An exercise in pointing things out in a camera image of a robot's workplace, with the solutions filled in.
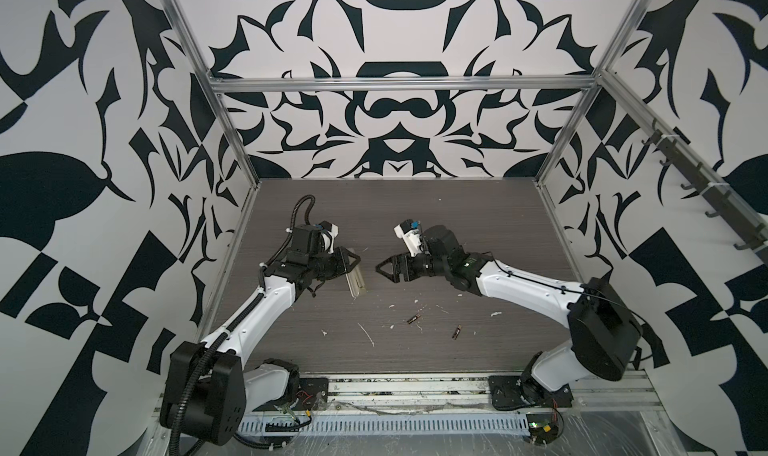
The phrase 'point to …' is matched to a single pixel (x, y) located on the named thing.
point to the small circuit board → (542, 427)
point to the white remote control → (355, 281)
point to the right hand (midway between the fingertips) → (386, 265)
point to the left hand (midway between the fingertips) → (359, 254)
